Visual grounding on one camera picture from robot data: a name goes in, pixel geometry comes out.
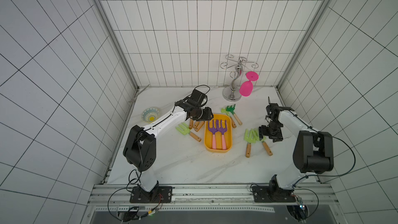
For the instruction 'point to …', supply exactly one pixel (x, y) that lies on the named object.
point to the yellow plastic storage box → (229, 134)
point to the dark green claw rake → (230, 108)
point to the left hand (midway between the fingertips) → (208, 119)
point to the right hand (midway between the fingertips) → (262, 137)
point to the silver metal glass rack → (231, 93)
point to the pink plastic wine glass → (246, 87)
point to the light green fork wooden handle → (249, 140)
